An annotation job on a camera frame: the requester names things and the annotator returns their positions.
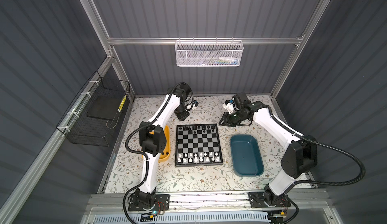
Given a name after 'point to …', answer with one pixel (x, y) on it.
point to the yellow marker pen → (122, 104)
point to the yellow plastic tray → (165, 154)
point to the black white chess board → (197, 145)
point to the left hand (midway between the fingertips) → (179, 115)
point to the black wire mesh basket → (92, 119)
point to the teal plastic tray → (247, 156)
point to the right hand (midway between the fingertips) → (222, 124)
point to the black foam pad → (105, 107)
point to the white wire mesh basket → (209, 53)
